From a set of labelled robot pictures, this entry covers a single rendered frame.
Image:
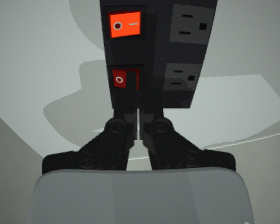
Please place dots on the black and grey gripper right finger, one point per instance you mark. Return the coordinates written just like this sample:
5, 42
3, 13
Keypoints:
171, 150

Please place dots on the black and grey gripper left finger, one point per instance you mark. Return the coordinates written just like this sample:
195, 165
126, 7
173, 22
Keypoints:
106, 150

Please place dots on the black power strip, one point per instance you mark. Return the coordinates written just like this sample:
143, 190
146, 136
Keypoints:
169, 38

